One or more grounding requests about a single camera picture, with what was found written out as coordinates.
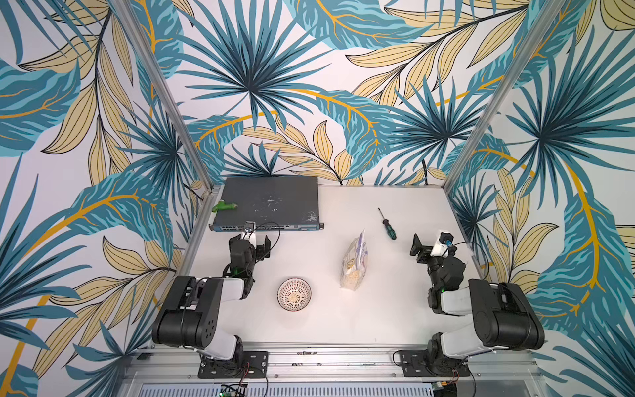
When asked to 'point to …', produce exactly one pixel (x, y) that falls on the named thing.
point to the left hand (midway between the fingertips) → (253, 237)
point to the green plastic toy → (223, 206)
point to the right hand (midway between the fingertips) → (414, 234)
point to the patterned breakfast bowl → (294, 294)
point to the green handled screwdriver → (388, 227)
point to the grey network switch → (271, 203)
